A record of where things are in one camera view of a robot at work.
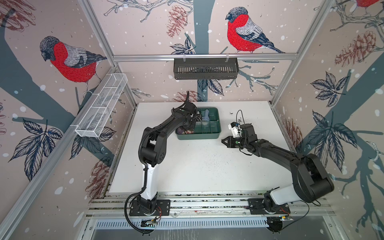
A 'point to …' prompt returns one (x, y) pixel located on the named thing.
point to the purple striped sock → (179, 131)
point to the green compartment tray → (210, 129)
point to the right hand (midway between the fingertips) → (221, 142)
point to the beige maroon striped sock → (189, 132)
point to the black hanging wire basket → (205, 69)
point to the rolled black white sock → (198, 117)
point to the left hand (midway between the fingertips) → (190, 126)
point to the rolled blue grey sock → (206, 118)
